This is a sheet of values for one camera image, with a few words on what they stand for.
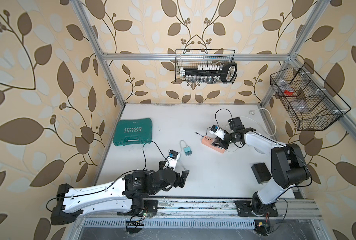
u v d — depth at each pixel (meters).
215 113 0.77
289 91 0.81
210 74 0.85
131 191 0.47
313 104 0.72
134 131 0.99
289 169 0.46
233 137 0.72
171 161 0.60
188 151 0.94
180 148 0.96
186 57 0.91
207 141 0.96
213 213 0.74
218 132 0.82
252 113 1.12
